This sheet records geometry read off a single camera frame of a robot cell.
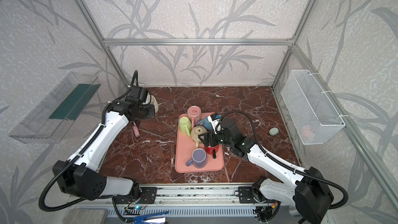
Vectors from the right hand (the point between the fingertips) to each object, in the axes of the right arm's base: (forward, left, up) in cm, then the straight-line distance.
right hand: (204, 129), depth 78 cm
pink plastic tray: (-10, +9, -16) cm, 20 cm away
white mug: (+4, +23, +19) cm, 30 cm away
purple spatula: (+6, +42, -15) cm, 45 cm away
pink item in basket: (-4, -50, +3) cm, 50 cm away
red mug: (-6, -4, -14) cm, 15 cm away
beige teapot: (+3, +5, -8) cm, 10 cm away
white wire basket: (-1, -46, +18) cm, 50 cm away
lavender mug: (-12, +3, -8) cm, 15 cm away
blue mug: (+8, -1, -8) cm, 11 cm away
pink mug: (+14, +6, -6) cm, 16 cm away
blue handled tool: (-36, +22, -16) cm, 45 cm away
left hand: (+10, +27, +6) cm, 29 cm away
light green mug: (+7, +12, -8) cm, 16 cm away
